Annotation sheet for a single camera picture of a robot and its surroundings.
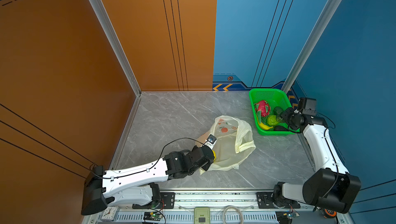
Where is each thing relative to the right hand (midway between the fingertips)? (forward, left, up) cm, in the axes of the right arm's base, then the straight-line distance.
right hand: (282, 114), depth 82 cm
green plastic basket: (+23, -8, -12) cm, 28 cm away
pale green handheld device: (-43, +44, -17) cm, 64 cm away
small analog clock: (-42, +85, -17) cm, 97 cm away
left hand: (-19, +39, -3) cm, 43 cm away
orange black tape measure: (-42, -13, -17) cm, 47 cm away
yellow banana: (+2, +4, -16) cm, 17 cm away
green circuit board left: (-43, +66, -20) cm, 82 cm away
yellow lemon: (-15, +37, -16) cm, 43 cm away
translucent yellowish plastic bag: (-17, +28, +1) cm, 33 cm away
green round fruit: (+5, -1, -13) cm, 14 cm away
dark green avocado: (+14, -7, -14) cm, 21 cm away
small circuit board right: (-43, +5, -21) cm, 48 cm away
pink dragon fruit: (+13, +4, -11) cm, 18 cm away
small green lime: (-4, +3, +1) cm, 5 cm away
